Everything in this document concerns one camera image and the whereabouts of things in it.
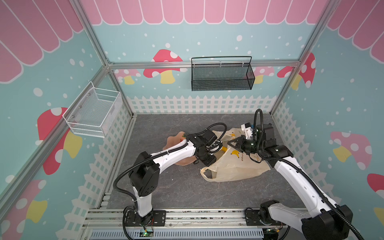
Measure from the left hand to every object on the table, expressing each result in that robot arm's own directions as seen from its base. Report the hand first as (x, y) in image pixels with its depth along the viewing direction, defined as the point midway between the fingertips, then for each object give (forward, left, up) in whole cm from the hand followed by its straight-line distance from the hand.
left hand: (210, 164), depth 83 cm
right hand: (+5, -8, +15) cm, 18 cm away
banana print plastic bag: (-3, -10, +8) cm, 13 cm away
